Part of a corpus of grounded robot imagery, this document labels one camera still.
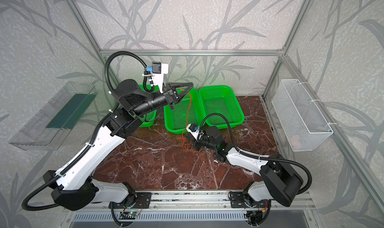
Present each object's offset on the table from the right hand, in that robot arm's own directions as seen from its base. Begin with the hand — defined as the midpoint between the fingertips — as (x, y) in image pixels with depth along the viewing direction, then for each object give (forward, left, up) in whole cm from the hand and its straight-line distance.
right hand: (188, 130), depth 80 cm
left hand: (-4, -5, +37) cm, 38 cm away
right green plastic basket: (+40, -22, -19) cm, 50 cm away
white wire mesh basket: (-9, -50, +18) cm, 54 cm away
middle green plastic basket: (+27, +3, -19) cm, 33 cm away
